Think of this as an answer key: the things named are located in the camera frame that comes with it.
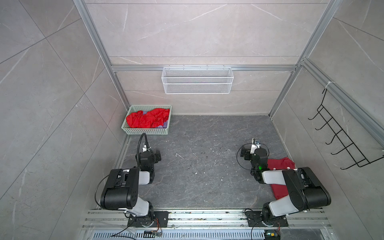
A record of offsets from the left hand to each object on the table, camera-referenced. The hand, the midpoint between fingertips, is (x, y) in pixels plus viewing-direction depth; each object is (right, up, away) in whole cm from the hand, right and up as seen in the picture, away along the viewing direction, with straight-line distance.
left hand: (147, 148), depth 93 cm
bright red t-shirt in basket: (-1, +20, +17) cm, 26 cm away
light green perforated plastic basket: (-2, +11, +11) cm, 15 cm away
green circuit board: (+67, -39, -23) cm, 81 cm away
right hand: (+66, +2, +1) cm, 66 cm away
